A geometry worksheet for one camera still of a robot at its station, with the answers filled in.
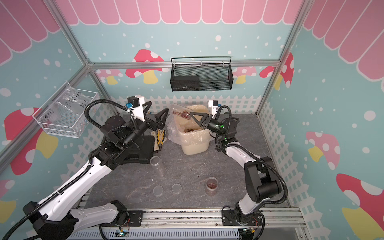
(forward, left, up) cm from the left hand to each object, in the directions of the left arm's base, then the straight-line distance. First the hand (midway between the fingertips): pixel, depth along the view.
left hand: (161, 108), depth 62 cm
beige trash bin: (-1, -14, -21) cm, 25 cm away
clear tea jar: (-8, +9, -42) cm, 44 cm away
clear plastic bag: (+5, +49, -10) cm, 51 cm away
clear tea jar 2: (-18, -24, -40) cm, 50 cm away
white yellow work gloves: (+16, +11, -43) cm, 47 cm away
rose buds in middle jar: (+8, -8, -11) cm, 16 cm away
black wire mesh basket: (+37, -16, -8) cm, 41 cm away
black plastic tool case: (-4, +16, -34) cm, 38 cm away
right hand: (+3, -12, -7) cm, 14 cm away
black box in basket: (+34, -7, -11) cm, 36 cm away
